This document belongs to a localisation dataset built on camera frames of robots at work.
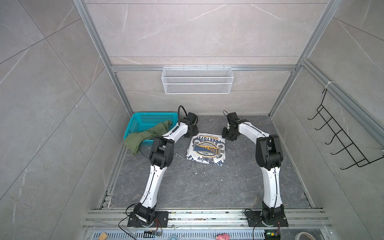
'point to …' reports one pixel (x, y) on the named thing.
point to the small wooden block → (103, 236)
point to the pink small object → (224, 236)
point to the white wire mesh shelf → (197, 80)
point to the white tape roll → (298, 235)
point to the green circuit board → (272, 234)
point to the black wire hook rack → (341, 135)
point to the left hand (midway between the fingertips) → (195, 130)
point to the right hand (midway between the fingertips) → (223, 135)
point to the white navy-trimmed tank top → (207, 148)
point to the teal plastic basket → (141, 121)
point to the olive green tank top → (132, 140)
